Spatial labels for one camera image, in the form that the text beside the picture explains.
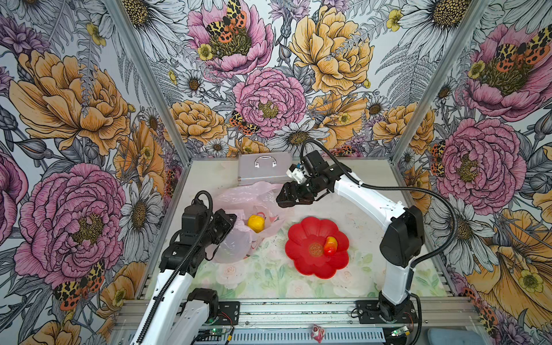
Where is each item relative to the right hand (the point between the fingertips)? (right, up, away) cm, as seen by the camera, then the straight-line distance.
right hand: (286, 206), depth 80 cm
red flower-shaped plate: (+8, -17, +9) cm, 21 cm away
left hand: (-17, -5, -5) cm, 18 cm away
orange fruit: (+17, -16, +6) cm, 24 cm away
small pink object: (+9, -37, -13) cm, 40 cm away
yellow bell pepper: (-13, -9, +12) cm, 19 cm away
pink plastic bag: (-15, +1, +12) cm, 20 cm away
